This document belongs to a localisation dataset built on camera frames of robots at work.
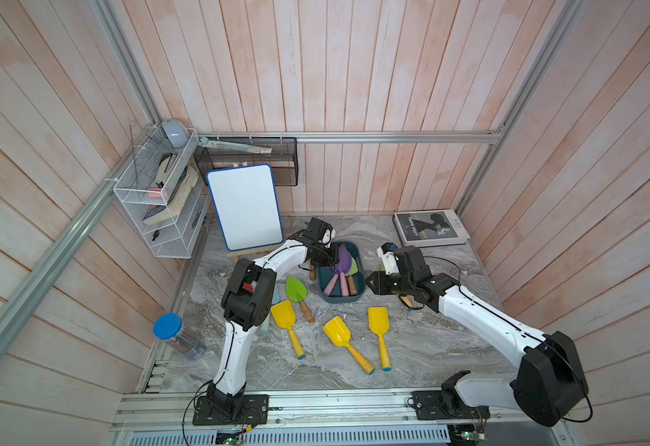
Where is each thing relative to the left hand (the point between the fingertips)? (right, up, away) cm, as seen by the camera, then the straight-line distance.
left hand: (338, 262), depth 98 cm
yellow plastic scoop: (-19, -17, -8) cm, 27 cm away
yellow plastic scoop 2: (-1, -21, -11) cm, 24 cm away
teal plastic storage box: (-4, -4, 0) cm, 6 cm away
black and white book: (+38, +13, +12) cm, 42 cm away
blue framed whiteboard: (-31, +20, -8) cm, 38 cm away
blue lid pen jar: (-45, -14, -30) cm, 56 cm away
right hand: (+8, -4, -14) cm, 16 cm away
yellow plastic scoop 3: (+13, -19, -9) cm, 25 cm away
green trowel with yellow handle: (+17, -8, -27) cm, 33 cm away
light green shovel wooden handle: (+5, -6, 0) cm, 7 cm away
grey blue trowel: (-22, -12, -3) cm, 26 cm away
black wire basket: (-19, +36, -5) cm, 41 cm away
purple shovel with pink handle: (+1, -2, 0) cm, 3 cm away
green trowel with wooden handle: (-15, -10, -2) cm, 18 cm away
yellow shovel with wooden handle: (-9, -4, 0) cm, 10 cm away
